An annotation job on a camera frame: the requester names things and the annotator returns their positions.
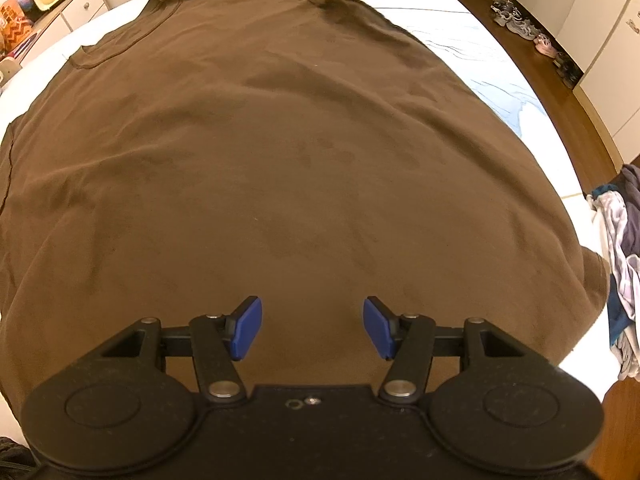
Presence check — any person's dark clothing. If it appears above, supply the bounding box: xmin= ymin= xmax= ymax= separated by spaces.
xmin=0 ymin=435 xmax=36 ymax=480

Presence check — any tall white cabinet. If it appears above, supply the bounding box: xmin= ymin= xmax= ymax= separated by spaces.
xmin=555 ymin=0 xmax=628 ymax=73

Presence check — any orange patterned box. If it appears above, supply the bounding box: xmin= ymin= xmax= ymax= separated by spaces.
xmin=0 ymin=2 xmax=36 ymax=53

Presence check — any brown t-shirt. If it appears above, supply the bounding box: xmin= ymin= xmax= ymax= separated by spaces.
xmin=0 ymin=0 xmax=612 ymax=401

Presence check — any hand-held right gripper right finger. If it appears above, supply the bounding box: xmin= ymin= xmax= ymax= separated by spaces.
xmin=362 ymin=296 xmax=538 ymax=403

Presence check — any grey white sneaker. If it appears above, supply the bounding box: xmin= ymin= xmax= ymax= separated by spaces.
xmin=506 ymin=12 xmax=541 ymax=41

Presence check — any dark blue cloth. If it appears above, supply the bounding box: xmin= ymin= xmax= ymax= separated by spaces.
xmin=591 ymin=182 xmax=632 ymax=346

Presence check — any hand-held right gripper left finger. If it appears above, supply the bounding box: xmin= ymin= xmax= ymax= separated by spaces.
xmin=100 ymin=296 xmax=263 ymax=403

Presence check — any white stickered cabinet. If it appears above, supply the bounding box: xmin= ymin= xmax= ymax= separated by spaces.
xmin=572 ymin=0 xmax=640 ymax=147

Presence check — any white drawer cabinet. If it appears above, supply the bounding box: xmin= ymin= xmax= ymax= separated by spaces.
xmin=20 ymin=0 xmax=110 ymax=66

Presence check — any white printed tablecloth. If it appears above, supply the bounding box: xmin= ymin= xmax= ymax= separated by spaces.
xmin=0 ymin=0 xmax=618 ymax=396

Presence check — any pile of clothes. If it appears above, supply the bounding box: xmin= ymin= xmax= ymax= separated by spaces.
xmin=587 ymin=187 xmax=640 ymax=381

